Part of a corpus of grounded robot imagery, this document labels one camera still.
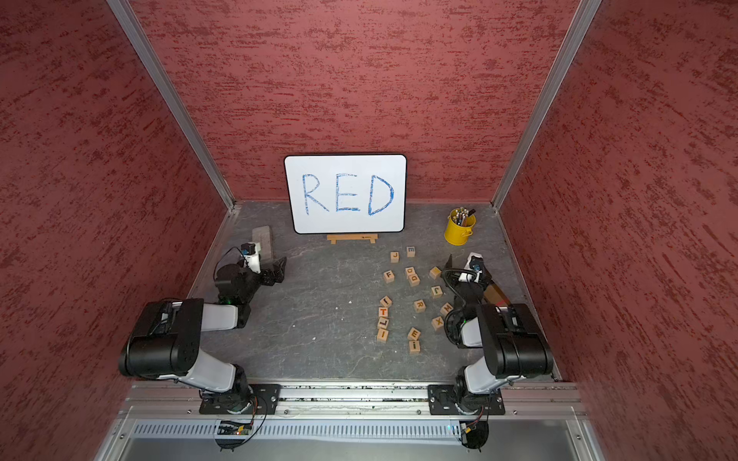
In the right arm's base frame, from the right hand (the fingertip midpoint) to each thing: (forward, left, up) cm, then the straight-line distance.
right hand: (464, 261), depth 89 cm
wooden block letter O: (+2, +17, -8) cm, 19 cm away
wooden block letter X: (-17, +10, -8) cm, 21 cm away
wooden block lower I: (-20, +27, -8) cm, 34 cm away
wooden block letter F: (0, +24, -8) cm, 26 cm away
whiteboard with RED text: (+24, +38, +9) cm, 46 cm away
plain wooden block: (+2, +8, -9) cm, 12 cm away
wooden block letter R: (-11, +15, -9) cm, 20 cm away
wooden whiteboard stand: (+17, +44, -7) cm, 48 cm away
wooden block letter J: (+8, +22, -8) cm, 25 cm away
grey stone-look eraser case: (+18, +72, -7) cm, 74 cm away
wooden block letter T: (-13, +27, -8) cm, 30 cm away
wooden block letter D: (-2, +15, -8) cm, 18 cm away
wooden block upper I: (-9, +26, -8) cm, 28 cm away
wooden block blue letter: (+11, +16, -9) cm, 21 cm away
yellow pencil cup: (+15, -2, 0) cm, 15 cm away
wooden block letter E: (-20, +18, -8) cm, 28 cm away
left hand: (+3, +63, -2) cm, 63 cm away
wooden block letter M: (-12, +6, -9) cm, 16 cm away
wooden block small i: (-23, +18, -8) cm, 30 cm away
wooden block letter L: (-16, +27, -8) cm, 32 cm away
